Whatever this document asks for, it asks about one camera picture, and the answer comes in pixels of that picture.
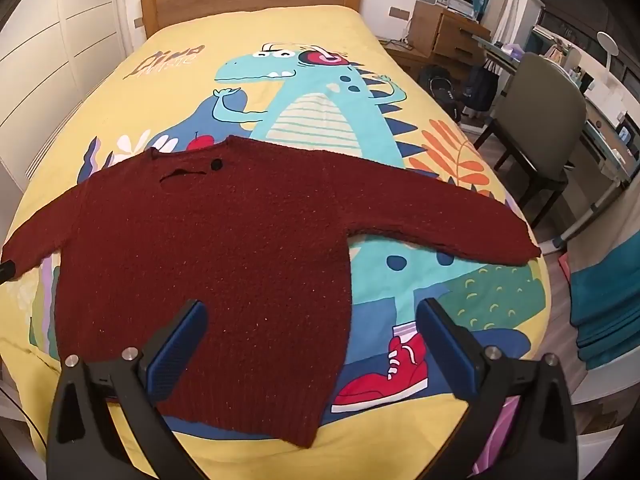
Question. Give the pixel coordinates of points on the white desk lamp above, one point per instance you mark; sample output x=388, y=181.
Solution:
x=607, y=42

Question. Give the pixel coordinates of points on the dark red knit sweater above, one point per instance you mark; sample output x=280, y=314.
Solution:
x=225, y=260

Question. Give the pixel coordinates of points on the yellow dinosaur printed blanket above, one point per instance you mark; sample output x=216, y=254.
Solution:
x=200, y=85

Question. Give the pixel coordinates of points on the dark blue bag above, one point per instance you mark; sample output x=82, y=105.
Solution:
x=482, y=87

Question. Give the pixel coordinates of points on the wooden drawer cabinet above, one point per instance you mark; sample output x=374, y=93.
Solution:
x=450, y=35

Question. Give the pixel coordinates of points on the teal folded cloth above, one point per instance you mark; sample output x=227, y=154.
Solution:
x=607, y=310

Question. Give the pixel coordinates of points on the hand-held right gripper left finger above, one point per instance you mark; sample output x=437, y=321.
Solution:
x=177, y=347

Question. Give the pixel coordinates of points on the grey green chair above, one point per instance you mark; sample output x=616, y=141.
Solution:
x=545, y=110

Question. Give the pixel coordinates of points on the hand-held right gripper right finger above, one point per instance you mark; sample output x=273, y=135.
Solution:
x=450, y=355

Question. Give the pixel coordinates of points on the black backpack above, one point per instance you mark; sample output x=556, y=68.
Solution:
x=440, y=90

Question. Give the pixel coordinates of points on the study desk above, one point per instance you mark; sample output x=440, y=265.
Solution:
x=605, y=145

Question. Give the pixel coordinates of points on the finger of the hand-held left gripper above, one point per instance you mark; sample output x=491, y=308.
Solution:
x=6, y=270

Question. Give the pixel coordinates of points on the low wooden nightstand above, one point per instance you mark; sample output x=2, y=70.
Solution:
x=407, y=57

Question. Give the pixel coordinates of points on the white wardrobe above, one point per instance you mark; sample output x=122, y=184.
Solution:
x=50, y=60

